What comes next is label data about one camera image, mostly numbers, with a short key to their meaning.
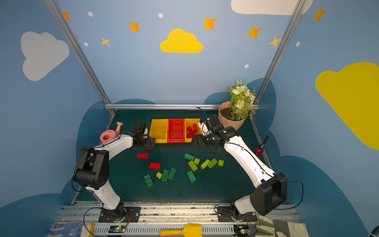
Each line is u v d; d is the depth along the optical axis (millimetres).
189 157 931
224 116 1073
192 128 1104
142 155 926
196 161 931
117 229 705
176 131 1050
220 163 922
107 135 928
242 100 885
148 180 843
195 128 1098
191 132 1076
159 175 858
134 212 754
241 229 715
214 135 567
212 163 920
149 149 972
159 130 1075
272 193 401
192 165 906
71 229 702
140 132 771
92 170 478
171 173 862
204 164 905
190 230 692
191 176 861
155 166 906
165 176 861
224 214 744
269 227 703
